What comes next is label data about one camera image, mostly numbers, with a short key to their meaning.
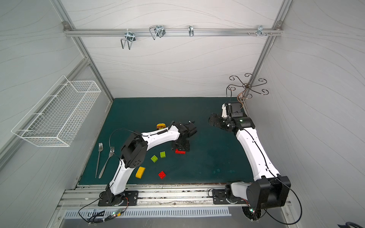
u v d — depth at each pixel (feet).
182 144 2.67
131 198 2.41
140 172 2.64
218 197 2.40
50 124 2.14
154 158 2.79
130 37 2.57
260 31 2.51
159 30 2.49
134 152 1.73
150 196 2.46
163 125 3.32
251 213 2.37
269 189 1.26
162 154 2.89
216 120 2.26
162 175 2.62
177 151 2.88
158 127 3.25
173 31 2.61
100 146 3.05
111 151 2.97
